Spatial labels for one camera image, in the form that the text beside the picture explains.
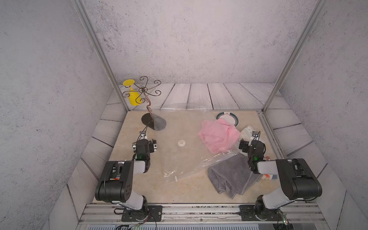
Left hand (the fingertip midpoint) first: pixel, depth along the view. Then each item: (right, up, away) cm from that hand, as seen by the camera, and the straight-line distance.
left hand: (147, 140), depth 94 cm
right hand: (+68, +1, -1) cm, 68 cm away
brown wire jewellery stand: (-5, +14, +19) cm, 24 cm away
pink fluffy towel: (+48, +2, +4) cm, 48 cm away
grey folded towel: (+53, -19, -12) cm, 57 cm away
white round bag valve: (+22, -3, +5) cm, 23 cm away
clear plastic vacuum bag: (+26, -10, +2) cm, 28 cm away
